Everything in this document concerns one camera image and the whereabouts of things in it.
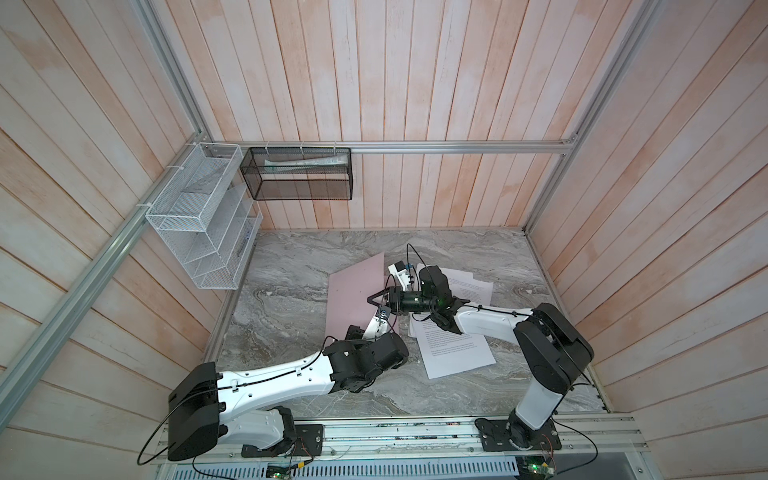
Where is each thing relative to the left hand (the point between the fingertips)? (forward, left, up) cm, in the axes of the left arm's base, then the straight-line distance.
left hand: (373, 341), depth 78 cm
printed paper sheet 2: (+29, -31, -13) cm, 44 cm away
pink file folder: (+21, +9, -9) cm, 25 cm away
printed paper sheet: (+2, -22, -12) cm, 25 cm away
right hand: (+10, +1, +3) cm, 10 cm away
